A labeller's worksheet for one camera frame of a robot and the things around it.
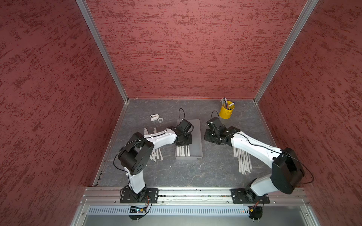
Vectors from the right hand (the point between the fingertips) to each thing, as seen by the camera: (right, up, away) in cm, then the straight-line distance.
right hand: (205, 139), depth 86 cm
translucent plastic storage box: (-5, -6, +4) cm, 9 cm away
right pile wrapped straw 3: (+24, -14, 0) cm, 28 cm away
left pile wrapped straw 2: (-35, +3, +14) cm, 38 cm away
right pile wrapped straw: (+20, -11, +3) cm, 23 cm away
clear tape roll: (-33, +12, +21) cm, 41 cm away
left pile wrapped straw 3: (-33, -11, +3) cm, 35 cm away
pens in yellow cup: (+15, +24, +11) cm, 30 cm away
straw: (-18, -9, +4) cm, 20 cm away
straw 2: (-15, -9, +4) cm, 17 cm away
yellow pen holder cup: (+18, +16, +17) cm, 29 cm away
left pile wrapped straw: (-42, +2, +14) cm, 44 cm away
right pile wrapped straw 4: (+26, -17, -1) cm, 31 cm away
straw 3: (-12, -8, +3) cm, 15 cm away
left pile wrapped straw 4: (-28, -11, +2) cm, 30 cm away
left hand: (-10, -5, +5) cm, 12 cm away
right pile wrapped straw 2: (+22, -14, 0) cm, 26 cm away
